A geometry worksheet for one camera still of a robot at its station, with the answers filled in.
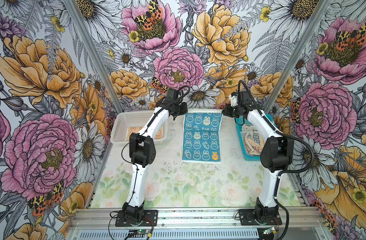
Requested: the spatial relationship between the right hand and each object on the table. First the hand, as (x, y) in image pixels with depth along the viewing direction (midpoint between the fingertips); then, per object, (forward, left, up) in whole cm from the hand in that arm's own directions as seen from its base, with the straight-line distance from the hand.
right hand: (224, 114), depth 95 cm
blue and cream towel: (-9, +14, -18) cm, 24 cm away
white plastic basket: (+7, +67, -13) cm, 69 cm away
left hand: (+2, +24, 0) cm, 24 cm away
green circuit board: (-57, +45, -17) cm, 75 cm away
